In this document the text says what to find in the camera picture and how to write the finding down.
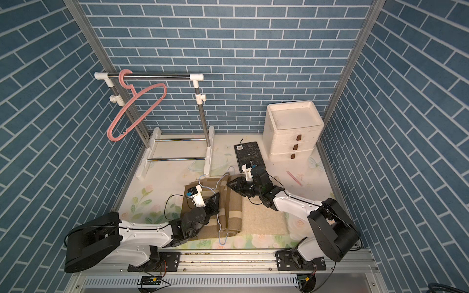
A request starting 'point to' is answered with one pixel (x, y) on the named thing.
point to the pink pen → (294, 178)
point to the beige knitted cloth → (259, 219)
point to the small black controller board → (150, 280)
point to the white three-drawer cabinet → (291, 130)
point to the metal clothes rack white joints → (209, 130)
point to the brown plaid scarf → (228, 221)
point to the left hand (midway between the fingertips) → (226, 197)
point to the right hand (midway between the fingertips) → (229, 185)
